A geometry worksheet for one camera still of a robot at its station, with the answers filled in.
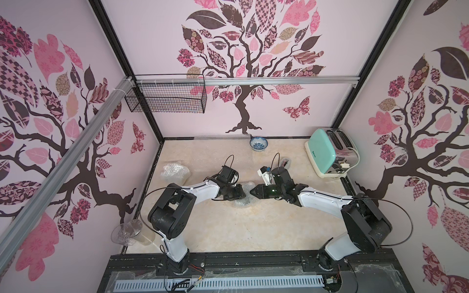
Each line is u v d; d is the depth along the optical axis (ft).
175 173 3.11
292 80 5.60
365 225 1.45
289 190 2.21
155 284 2.29
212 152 3.75
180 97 2.62
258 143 3.82
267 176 2.61
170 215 1.55
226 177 2.47
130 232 2.21
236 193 2.72
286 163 3.38
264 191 2.49
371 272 2.37
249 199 2.75
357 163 3.03
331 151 2.99
